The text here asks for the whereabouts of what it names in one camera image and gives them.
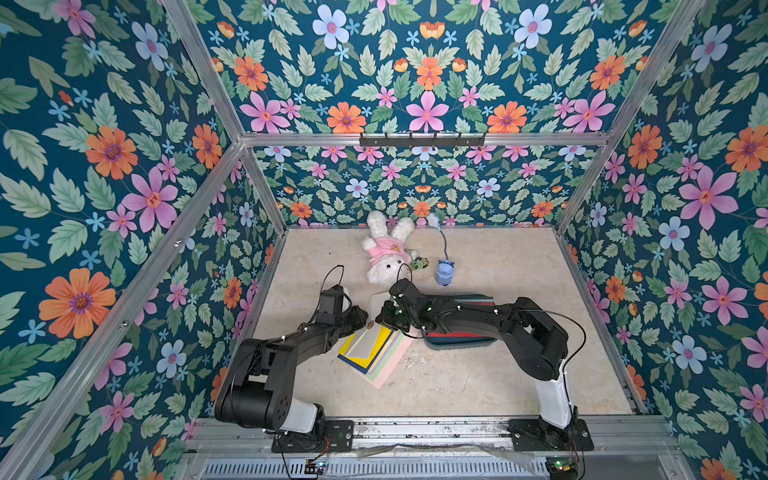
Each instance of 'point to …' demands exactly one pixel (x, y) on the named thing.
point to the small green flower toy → (420, 263)
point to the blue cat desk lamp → (444, 268)
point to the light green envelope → (385, 357)
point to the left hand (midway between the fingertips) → (370, 312)
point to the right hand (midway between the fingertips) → (373, 319)
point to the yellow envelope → (365, 362)
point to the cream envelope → (368, 337)
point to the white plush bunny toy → (388, 253)
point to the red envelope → (460, 334)
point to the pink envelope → (408, 339)
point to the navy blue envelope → (353, 364)
